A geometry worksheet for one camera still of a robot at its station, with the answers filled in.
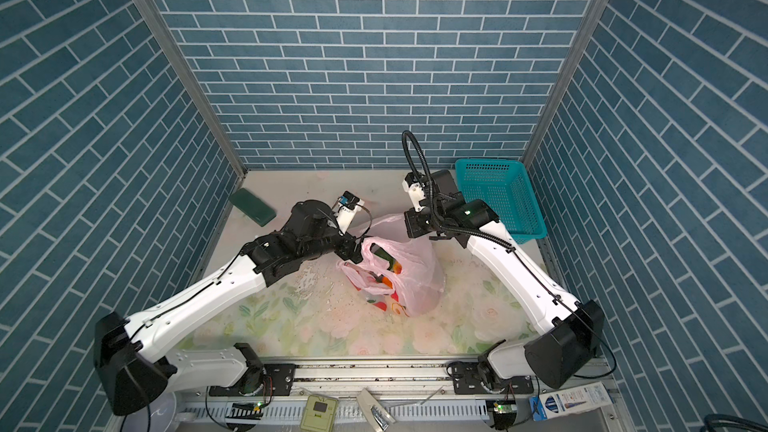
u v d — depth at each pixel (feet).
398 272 2.18
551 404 2.29
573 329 1.28
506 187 3.79
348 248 2.13
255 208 3.57
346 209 2.07
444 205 1.83
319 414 2.23
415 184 2.19
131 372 1.20
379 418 2.22
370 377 2.48
